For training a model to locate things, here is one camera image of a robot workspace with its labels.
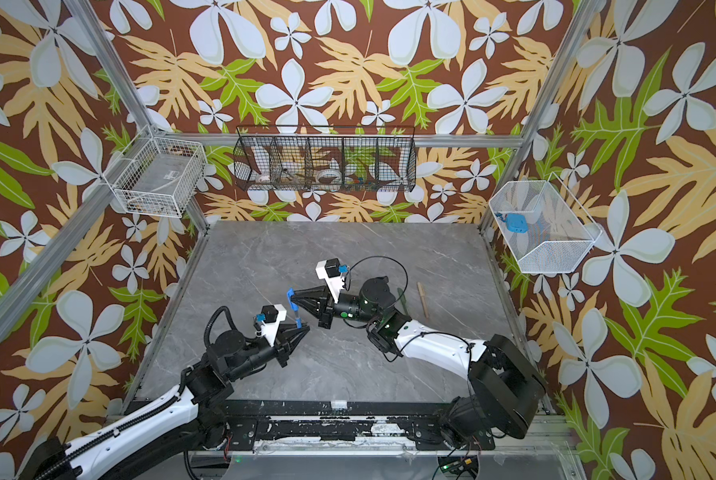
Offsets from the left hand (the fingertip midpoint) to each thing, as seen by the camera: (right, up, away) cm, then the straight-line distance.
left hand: (304, 323), depth 74 cm
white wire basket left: (-46, +41, +13) cm, 63 cm away
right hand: (-1, +6, -8) cm, 11 cm away
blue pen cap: (-2, +9, -9) cm, 12 cm away
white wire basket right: (+67, +23, +5) cm, 71 cm away
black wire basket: (+2, +49, +24) cm, 55 cm away
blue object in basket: (+59, +27, +12) cm, 66 cm away
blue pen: (-1, +1, -3) cm, 3 cm away
